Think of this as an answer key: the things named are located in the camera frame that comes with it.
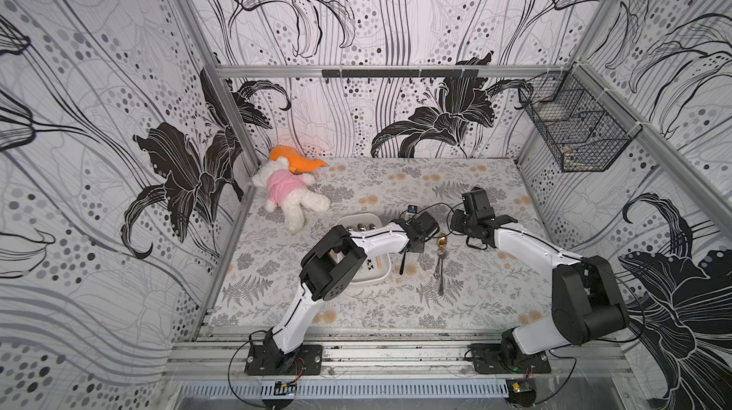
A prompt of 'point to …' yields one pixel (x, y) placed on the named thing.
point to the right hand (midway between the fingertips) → (459, 216)
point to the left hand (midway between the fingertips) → (410, 245)
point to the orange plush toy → (297, 163)
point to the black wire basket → (582, 125)
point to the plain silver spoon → (441, 255)
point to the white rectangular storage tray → (376, 268)
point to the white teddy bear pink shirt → (288, 189)
